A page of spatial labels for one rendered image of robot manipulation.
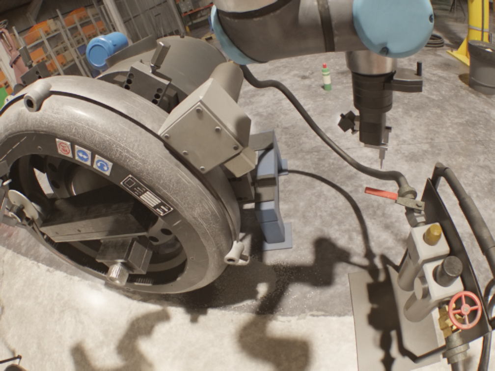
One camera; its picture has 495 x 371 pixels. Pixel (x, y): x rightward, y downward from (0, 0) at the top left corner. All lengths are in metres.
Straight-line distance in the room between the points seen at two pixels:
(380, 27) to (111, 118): 0.37
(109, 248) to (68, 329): 1.11
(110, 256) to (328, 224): 0.91
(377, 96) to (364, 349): 0.78
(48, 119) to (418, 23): 0.51
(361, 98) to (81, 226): 0.63
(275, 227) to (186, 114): 0.76
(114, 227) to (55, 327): 1.28
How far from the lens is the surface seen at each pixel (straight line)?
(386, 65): 0.42
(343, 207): 1.22
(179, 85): 0.73
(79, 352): 1.49
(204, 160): 0.39
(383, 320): 0.97
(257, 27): 0.26
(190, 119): 0.36
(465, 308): 0.51
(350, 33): 0.27
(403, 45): 0.28
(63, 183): 0.81
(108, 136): 0.40
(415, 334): 0.99
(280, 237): 1.09
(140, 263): 0.55
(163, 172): 0.40
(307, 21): 0.27
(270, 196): 0.96
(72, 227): 0.64
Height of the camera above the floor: 0.94
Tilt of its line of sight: 41 degrees down
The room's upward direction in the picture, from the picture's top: 22 degrees counter-clockwise
